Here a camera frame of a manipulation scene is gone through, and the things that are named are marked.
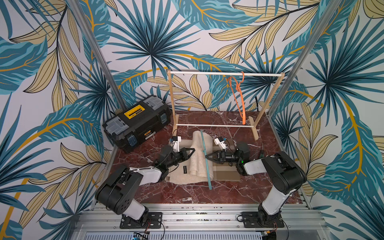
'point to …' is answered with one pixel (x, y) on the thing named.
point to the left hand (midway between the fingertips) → (195, 151)
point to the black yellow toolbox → (129, 130)
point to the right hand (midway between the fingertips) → (200, 165)
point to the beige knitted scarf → (193, 169)
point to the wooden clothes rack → (263, 109)
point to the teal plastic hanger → (205, 161)
